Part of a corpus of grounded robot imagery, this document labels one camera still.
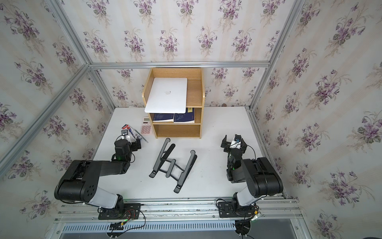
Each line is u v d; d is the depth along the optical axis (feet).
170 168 2.75
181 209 2.46
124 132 2.58
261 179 1.46
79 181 1.47
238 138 2.45
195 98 2.69
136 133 3.41
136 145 2.77
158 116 2.97
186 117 2.96
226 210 2.40
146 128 3.42
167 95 2.69
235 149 2.50
